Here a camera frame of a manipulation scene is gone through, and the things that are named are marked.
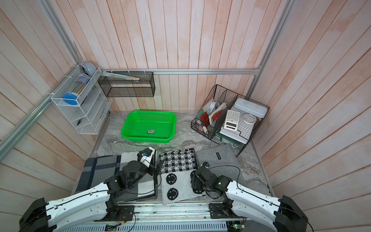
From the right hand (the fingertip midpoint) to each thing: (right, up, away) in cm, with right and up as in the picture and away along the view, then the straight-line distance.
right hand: (194, 181), depth 83 cm
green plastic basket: (-33, +32, +28) cm, 54 cm away
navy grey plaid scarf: (-60, +5, +3) cm, 60 cm away
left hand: (-21, +16, -5) cm, 27 cm away
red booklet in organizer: (+10, +39, +24) cm, 47 cm away
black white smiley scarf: (-10, 0, -5) cm, 11 cm away
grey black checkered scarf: (-28, -2, -3) cm, 29 cm away
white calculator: (+23, +36, +3) cm, 43 cm away
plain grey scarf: (+18, +11, +6) cm, 22 cm away
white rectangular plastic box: (+38, +45, +9) cm, 59 cm away
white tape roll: (+35, +37, +5) cm, 52 cm away
